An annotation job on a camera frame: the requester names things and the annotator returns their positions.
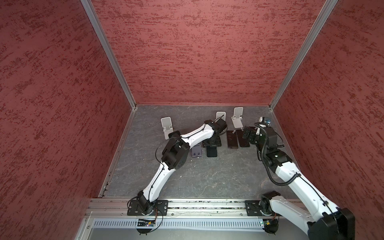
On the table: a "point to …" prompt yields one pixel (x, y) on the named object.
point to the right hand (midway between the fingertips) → (251, 130)
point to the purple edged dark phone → (232, 141)
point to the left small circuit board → (144, 222)
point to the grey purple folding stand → (196, 151)
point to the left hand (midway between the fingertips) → (212, 147)
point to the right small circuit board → (271, 224)
